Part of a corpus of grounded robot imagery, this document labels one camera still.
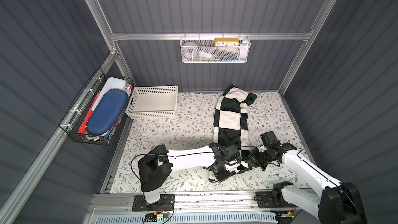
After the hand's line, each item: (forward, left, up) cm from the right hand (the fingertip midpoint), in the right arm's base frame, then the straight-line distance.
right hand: (247, 160), depth 81 cm
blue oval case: (+11, +66, +28) cm, 72 cm away
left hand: (-9, +13, -1) cm, 16 cm away
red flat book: (+3, +75, +25) cm, 79 cm away
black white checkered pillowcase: (+25, +6, -4) cm, 26 cm away
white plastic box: (+27, +70, +29) cm, 80 cm away
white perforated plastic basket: (+46, +62, -5) cm, 77 cm away
